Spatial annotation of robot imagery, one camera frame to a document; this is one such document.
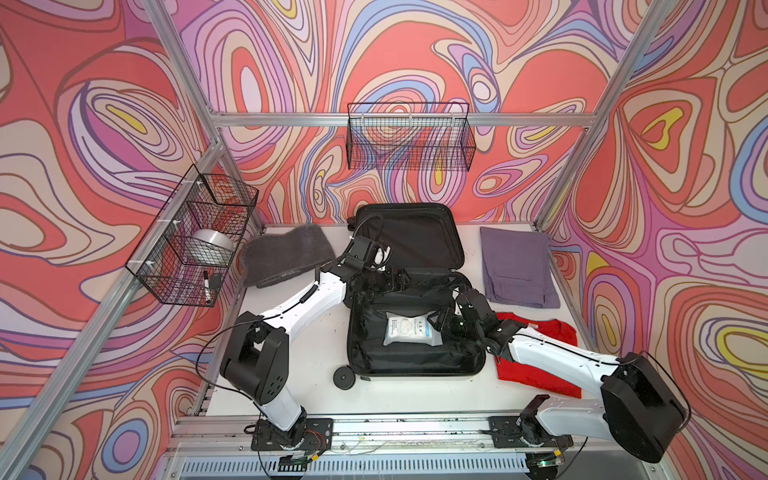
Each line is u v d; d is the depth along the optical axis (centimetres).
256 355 45
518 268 105
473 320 65
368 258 68
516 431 73
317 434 73
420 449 72
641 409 41
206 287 72
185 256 73
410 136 96
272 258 105
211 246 70
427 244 103
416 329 87
